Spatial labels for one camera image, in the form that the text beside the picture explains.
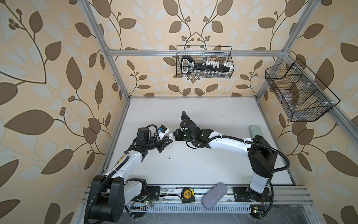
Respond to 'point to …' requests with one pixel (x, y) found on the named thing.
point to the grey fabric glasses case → (212, 197)
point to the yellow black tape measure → (188, 195)
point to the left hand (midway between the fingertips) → (171, 138)
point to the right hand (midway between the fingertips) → (172, 135)
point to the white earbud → (169, 159)
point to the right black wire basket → (303, 97)
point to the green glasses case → (255, 130)
